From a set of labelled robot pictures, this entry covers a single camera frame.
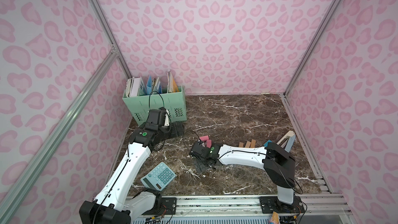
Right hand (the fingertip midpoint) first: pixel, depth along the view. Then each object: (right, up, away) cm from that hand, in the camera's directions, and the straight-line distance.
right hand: (203, 163), depth 84 cm
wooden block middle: (+27, +9, +9) cm, 29 cm away
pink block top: (0, +12, +12) cm, 17 cm away
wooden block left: (+22, +8, +8) cm, 25 cm away
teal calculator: (-23, -5, -4) cm, 24 cm away
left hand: (-13, +21, -7) cm, 26 cm away
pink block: (+3, +8, +11) cm, 14 cm away
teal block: (+37, +9, +9) cm, 39 cm away
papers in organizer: (-39, +43, +6) cm, 58 cm away
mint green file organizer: (-17, +34, +6) cm, 38 cm away
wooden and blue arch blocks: (+52, +12, +8) cm, 54 cm away
